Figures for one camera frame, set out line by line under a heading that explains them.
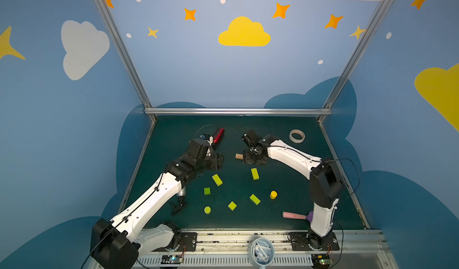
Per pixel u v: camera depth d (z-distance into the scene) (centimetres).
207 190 88
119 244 37
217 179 93
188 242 74
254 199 86
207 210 82
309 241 67
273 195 86
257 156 67
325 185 49
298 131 113
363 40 84
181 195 85
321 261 71
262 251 72
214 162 68
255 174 95
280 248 75
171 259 71
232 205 84
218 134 109
